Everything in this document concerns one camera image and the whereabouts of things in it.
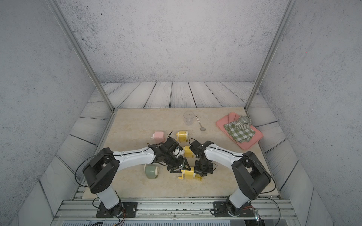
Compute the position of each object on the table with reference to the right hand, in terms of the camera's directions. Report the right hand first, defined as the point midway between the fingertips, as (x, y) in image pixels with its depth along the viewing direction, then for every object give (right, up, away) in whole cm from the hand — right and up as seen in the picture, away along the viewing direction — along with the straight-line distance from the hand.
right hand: (200, 175), depth 83 cm
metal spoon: (+4, +26, +25) cm, 36 cm away
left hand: (-7, +3, -4) cm, 9 cm away
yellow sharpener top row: (-11, +21, +13) cm, 27 cm away
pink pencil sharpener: (-26, +21, +12) cm, 36 cm away
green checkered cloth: (+31, +21, +19) cm, 42 cm away
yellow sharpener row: (-7, +12, +5) cm, 15 cm away
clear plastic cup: (-6, +35, +28) cm, 45 cm away
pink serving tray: (+29, +34, +33) cm, 55 cm away
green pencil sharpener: (-28, +4, -4) cm, 28 cm away
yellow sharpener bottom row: (-6, +2, -3) cm, 8 cm away
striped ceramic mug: (+35, +30, +24) cm, 52 cm away
